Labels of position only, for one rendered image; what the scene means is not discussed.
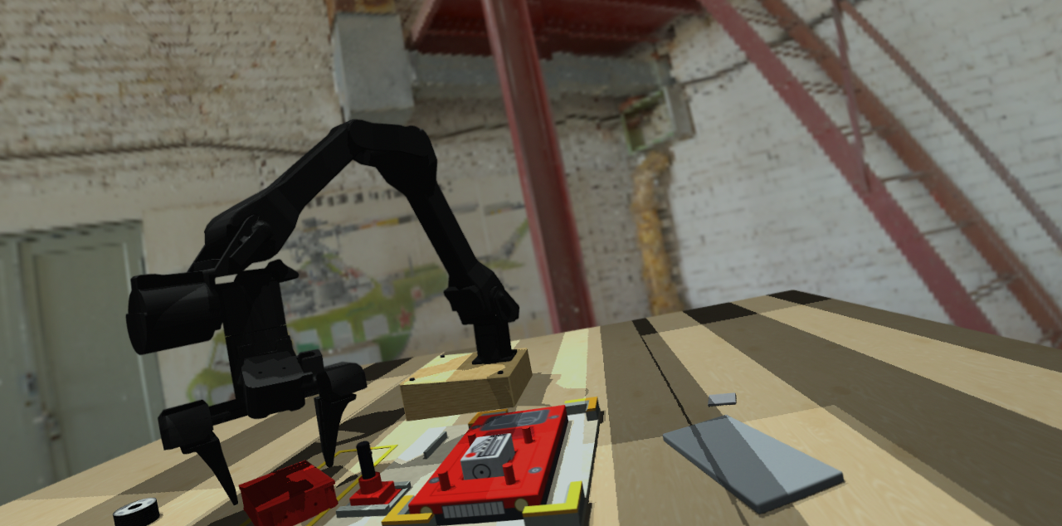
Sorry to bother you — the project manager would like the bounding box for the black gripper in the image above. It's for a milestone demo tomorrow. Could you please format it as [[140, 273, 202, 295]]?
[[158, 325, 367, 505]]

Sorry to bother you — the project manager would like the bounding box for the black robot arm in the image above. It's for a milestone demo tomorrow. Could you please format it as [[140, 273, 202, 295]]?
[[125, 119, 519, 419]]

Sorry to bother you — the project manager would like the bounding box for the black rubber tyre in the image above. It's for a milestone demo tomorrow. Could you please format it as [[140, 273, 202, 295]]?
[[113, 498, 160, 526]]

